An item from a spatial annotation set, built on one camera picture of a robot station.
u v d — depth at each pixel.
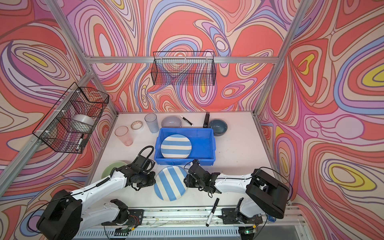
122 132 0.92
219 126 1.07
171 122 1.11
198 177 0.66
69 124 0.70
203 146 1.00
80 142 0.72
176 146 0.95
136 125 1.11
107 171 0.85
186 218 0.75
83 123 0.70
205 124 1.08
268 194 0.44
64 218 0.40
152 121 0.98
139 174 0.66
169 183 0.84
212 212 0.75
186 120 1.15
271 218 0.71
